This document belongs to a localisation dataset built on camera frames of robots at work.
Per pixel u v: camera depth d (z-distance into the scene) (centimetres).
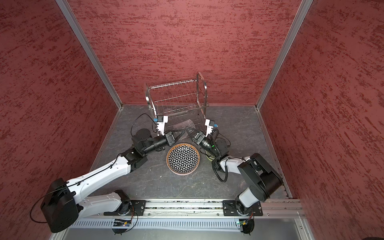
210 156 76
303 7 71
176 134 72
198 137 67
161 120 64
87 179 45
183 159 90
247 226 72
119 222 73
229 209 74
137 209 74
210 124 72
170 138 65
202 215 73
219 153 60
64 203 39
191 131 73
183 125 76
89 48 86
